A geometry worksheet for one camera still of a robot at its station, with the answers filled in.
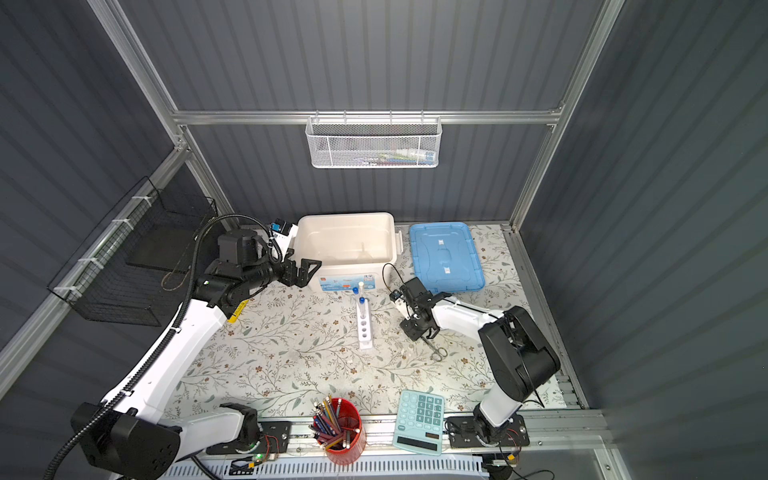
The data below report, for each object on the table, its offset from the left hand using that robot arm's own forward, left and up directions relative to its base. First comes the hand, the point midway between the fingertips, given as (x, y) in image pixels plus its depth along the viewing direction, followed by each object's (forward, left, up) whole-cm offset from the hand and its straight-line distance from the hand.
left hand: (304, 256), depth 76 cm
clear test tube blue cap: (-3, -12, -13) cm, 18 cm away
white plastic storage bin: (+24, -10, -25) cm, 36 cm away
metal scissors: (-17, -36, -27) cm, 48 cm away
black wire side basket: (-4, +43, +2) cm, 43 cm away
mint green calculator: (-34, -28, -26) cm, 51 cm away
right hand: (-8, -30, -27) cm, 41 cm away
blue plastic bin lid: (+20, -44, -27) cm, 56 cm away
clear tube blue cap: (-7, -14, -13) cm, 21 cm away
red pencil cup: (-37, -9, -19) cm, 42 cm away
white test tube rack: (-12, -14, -24) cm, 30 cm away
